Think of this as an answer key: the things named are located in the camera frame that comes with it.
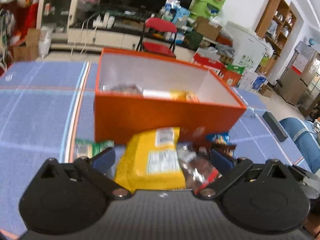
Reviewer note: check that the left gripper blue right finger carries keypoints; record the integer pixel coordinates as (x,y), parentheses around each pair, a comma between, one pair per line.
(222,162)

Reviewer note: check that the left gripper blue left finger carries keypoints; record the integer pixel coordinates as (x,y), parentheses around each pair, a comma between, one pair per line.
(104,161)

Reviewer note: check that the blue cookie packet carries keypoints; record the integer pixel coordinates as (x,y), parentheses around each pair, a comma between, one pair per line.
(221,143)

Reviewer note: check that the yellow snack bag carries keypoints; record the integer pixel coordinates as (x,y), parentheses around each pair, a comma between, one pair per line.
(150,162)

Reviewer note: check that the green snack packet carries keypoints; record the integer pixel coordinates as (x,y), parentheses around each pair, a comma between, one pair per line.
(87,148)

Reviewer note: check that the black rectangular bar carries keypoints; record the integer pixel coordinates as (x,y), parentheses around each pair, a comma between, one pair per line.
(275,126)

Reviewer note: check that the orange cardboard box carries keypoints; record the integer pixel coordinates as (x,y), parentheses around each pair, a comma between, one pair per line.
(137,92)

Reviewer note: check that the blue striped chair cushion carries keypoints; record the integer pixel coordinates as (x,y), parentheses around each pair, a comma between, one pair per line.
(305,138)

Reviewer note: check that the white refrigerator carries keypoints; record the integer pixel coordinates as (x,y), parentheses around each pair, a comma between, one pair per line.
(249,49)

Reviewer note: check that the brown cardboard box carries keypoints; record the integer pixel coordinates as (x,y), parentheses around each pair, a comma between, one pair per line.
(203,27)

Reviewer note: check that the red folding chair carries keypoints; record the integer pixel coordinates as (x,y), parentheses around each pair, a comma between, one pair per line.
(156,28)

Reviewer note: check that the wooden shelf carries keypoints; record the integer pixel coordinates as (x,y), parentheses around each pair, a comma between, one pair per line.
(276,24)

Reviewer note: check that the white glass-door cabinet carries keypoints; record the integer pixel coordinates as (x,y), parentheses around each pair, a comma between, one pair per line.
(58,15)

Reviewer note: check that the green stacked storage bins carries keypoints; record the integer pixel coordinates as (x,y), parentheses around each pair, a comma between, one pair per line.
(206,8)

